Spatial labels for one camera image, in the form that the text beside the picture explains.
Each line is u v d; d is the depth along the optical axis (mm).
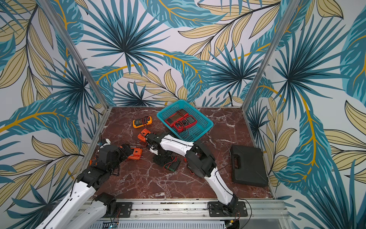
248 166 837
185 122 1034
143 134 967
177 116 1101
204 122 1034
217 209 733
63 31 762
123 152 701
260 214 744
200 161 548
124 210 734
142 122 1040
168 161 856
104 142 674
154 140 704
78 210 476
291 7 688
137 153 894
